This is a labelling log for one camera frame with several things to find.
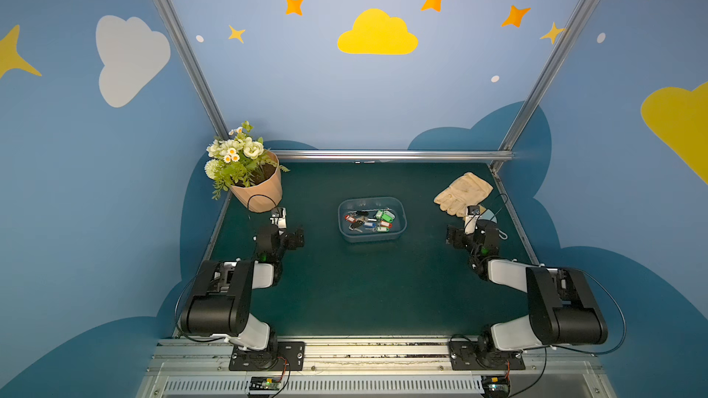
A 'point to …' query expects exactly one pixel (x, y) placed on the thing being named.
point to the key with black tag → (353, 226)
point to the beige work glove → (466, 191)
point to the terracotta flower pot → (271, 187)
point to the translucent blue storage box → (397, 231)
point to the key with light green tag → (385, 215)
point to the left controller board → (265, 383)
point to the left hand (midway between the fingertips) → (287, 222)
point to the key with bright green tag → (383, 229)
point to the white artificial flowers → (239, 160)
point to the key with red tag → (350, 218)
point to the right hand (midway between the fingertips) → (467, 223)
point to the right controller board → (495, 386)
